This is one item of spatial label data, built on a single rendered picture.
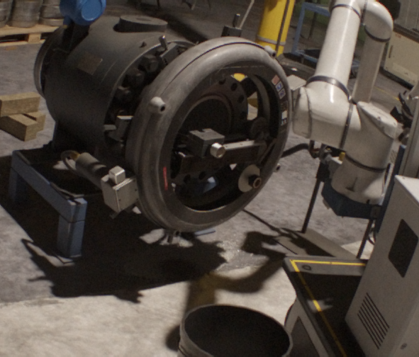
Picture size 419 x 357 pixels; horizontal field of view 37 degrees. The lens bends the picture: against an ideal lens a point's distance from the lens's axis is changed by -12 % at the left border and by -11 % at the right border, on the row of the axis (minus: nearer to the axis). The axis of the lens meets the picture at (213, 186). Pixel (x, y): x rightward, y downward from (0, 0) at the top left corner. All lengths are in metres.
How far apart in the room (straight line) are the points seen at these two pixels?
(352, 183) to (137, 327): 0.90
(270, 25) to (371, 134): 4.13
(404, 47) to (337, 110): 7.03
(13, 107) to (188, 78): 1.87
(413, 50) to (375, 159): 6.89
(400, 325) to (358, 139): 0.63
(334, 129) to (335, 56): 0.30
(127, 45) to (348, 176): 1.04
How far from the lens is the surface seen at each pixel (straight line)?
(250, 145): 2.57
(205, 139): 2.30
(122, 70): 2.56
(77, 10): 2.76
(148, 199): 2.37
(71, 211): 2.62
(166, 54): 2.31
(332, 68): 2.20
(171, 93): 2.25
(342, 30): 2.35
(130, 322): 2.42
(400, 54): 9.12
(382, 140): 2.07
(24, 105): 3.99
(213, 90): 2.54
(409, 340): 1.81
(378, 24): 2.52
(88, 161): 2.44
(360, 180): 2.10
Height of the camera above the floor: 1.38
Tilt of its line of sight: 22 degrees down
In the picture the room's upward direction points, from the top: 14 degrees clockwise
